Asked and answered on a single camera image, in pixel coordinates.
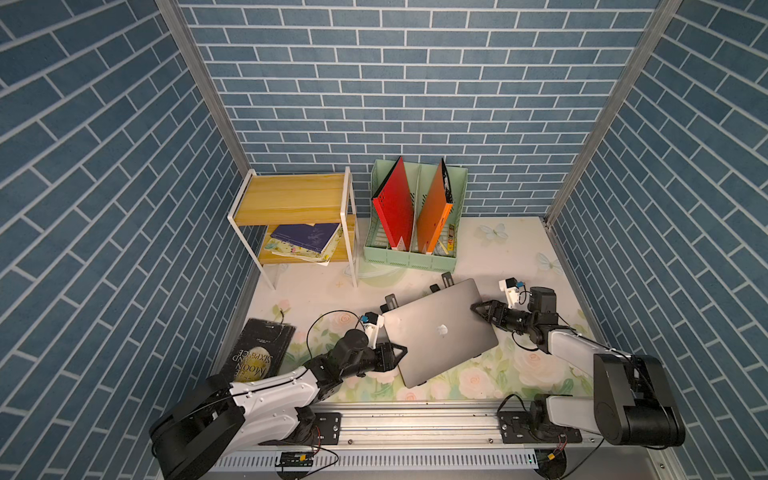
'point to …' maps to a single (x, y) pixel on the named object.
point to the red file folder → (394, 206)
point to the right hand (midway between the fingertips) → (480, 311)
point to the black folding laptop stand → (446, 277)
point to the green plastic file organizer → (379, 247)
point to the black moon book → (259, 351)
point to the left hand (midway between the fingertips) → (409, 356)
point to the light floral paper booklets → (282, 248)
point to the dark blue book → (312, 237)
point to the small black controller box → (296, 459)
